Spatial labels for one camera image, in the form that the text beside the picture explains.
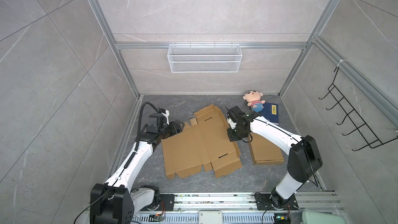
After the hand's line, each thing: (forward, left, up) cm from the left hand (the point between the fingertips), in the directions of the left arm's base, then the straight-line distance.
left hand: (179, 123), depth 82 cm
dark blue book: (+18, -62, -16) cm, 66 cm away
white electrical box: (-41, -14, -15) cm, 46 cm away
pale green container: (-43, -61, -14) cm, 76 cm away
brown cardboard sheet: (-3, -15, -16) cm, 23 cm away
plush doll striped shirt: (+27, -51, -12) cm, 59 cm away
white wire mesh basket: (+42, -16, +12) cm, 47 cm away
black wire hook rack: (-21, -77, +16) cm, 82 cm away
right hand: (-4, -29, -9) cm, 31 cm away
